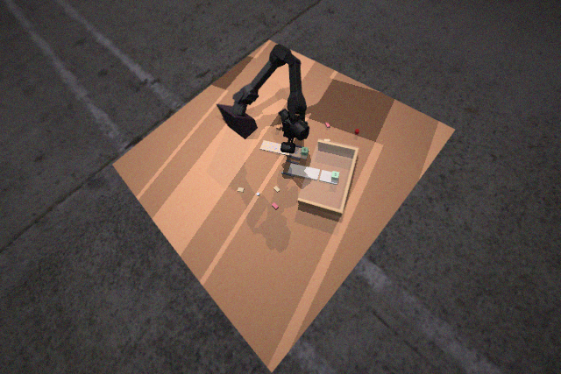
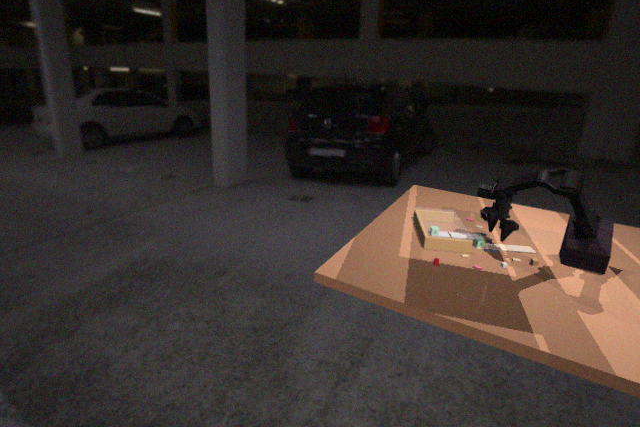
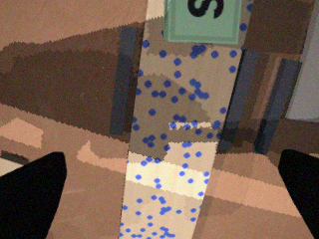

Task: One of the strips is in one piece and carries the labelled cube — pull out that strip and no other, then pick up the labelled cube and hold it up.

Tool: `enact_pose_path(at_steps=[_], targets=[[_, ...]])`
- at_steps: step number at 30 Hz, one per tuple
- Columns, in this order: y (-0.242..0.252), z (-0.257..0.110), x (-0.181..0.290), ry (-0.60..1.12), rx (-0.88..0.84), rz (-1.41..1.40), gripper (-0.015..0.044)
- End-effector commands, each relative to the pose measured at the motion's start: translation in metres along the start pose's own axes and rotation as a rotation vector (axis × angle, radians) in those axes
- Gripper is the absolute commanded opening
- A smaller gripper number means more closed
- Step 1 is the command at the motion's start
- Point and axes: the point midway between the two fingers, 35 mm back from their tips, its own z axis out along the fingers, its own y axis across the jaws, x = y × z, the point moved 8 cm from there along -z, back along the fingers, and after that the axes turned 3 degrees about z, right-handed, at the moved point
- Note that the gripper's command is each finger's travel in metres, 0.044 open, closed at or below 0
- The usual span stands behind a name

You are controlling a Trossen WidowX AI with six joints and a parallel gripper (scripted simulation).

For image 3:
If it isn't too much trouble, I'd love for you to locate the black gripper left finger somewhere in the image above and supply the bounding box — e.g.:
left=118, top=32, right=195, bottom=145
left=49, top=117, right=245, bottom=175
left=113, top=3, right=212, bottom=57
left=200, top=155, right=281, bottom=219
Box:
left=0, top=151, right=68, bottom=239

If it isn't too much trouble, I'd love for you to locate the light grey flat strip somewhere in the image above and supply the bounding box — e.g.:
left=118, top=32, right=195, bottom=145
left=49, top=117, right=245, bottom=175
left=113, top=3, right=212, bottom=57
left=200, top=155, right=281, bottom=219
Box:
left=284, top=0, right=319, bottom=122

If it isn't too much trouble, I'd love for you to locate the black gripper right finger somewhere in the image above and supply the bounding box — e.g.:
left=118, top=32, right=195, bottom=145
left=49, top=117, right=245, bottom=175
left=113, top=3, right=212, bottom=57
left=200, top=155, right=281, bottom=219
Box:
left=278, top=148, right=319, bottom=239

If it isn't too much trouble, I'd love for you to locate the dark green cube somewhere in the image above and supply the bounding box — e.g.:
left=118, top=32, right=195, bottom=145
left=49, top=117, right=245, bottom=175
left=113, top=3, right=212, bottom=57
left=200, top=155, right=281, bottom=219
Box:
left=162, top=0, right=242, bottom=44

